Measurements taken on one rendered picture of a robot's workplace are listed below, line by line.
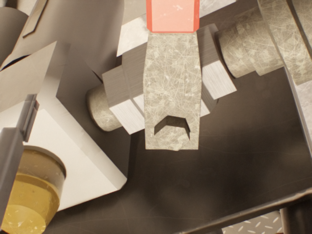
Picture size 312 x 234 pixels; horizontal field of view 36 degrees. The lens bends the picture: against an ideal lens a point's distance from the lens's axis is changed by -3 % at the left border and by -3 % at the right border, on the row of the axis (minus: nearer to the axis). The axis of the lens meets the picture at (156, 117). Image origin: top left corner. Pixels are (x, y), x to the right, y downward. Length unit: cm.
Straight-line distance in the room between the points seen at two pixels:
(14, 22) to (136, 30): 33
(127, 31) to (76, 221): 49
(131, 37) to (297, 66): 54
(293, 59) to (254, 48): 2
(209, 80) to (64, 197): 11
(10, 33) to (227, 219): 27
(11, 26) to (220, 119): 23
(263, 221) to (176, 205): 83
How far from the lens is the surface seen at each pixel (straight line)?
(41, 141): 27
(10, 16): 47
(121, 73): 26
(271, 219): 108
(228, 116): 29
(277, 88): 29
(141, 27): 75
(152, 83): 22
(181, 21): 19
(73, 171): 28
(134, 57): 26
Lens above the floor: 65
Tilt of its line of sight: 49 degrees down
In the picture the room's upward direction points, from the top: 178 degrees counter-clockwise
